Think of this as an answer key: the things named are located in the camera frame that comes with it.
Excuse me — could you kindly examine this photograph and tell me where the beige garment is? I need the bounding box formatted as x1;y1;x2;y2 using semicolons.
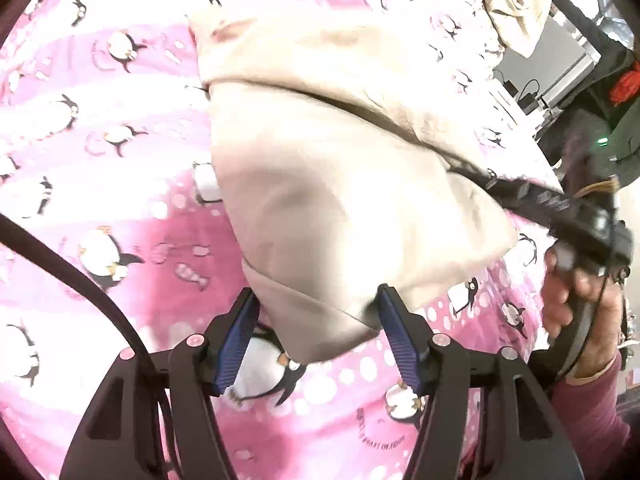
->
191;8;556;364

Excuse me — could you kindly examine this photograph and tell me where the maroon right sleeve forearm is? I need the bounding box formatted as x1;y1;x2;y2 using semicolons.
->
551;354;632;479

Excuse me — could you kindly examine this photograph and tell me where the person's right hand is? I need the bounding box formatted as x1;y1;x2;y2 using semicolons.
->
540;246;626;386

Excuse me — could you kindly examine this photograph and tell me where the pink penguin blanket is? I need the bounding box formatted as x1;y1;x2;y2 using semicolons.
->
1;0;551;479

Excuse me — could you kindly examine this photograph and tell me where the black cable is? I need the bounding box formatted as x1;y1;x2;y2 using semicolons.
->
0;212;184;480

